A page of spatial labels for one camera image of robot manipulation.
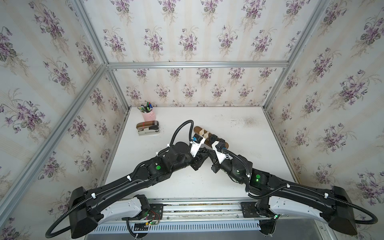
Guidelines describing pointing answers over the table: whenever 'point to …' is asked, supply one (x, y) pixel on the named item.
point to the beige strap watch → (202, 132)
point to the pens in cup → (146, 109)
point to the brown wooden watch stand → (197, 129)
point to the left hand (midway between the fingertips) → (207, 152)
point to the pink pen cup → (149, 116)
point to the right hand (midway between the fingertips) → (209, 150)
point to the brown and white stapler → (148, 128)
